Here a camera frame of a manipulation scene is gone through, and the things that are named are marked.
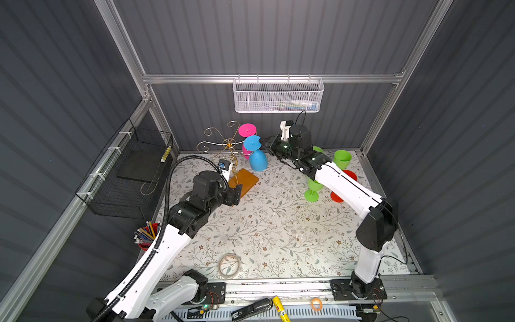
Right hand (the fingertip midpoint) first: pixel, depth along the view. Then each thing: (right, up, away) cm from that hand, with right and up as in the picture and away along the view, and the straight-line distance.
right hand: (261, 138), depth 75 cm
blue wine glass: (-1, -8, +8) cm, 11 cm away
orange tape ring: (+21, -60, -4) cm, 64 cm away
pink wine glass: (-6, +5, +8) cm, 11 cm away
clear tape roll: (-13, -51, +6) cm, 53 cm away
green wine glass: (+41, -6, +24) cm, 48 cm away
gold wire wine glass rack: (-13, -1, +6) cm, 15 cm away
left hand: (-10, -17, -4) cm, 20 cm away
